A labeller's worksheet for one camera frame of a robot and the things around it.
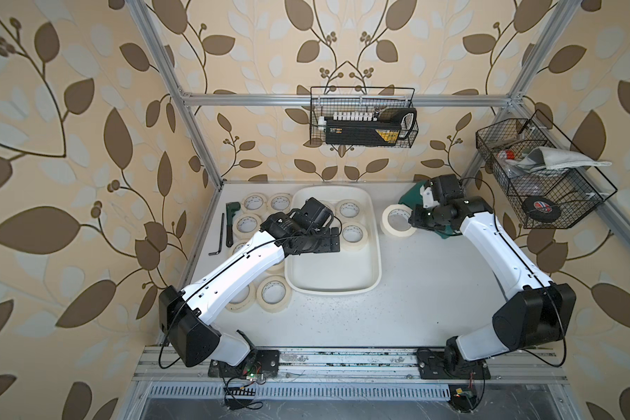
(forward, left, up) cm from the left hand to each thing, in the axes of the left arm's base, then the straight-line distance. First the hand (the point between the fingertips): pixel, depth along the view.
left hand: (328, 243), depth 74 cm
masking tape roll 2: (-12, +28, -21) cm, 37 cm away
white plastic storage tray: (+3, -4, -25) cm, 26 cm away
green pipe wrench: (+30, +41, -22) cm, 56 cm away
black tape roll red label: (+6, -59, +9) cm, 60 cm away
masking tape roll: (+33, +32, -21) cm, 51 cm away
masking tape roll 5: (+11, -10, -20) cm, 25 cm away
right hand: (+11, -27, -3) cm, 29 cm away
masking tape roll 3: (-7, +18, -22) cm, 29 cm away
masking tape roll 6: (+10, -21, -2) cm, 23 cm away
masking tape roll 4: (+24, -11, -20) cm, 33 cm away
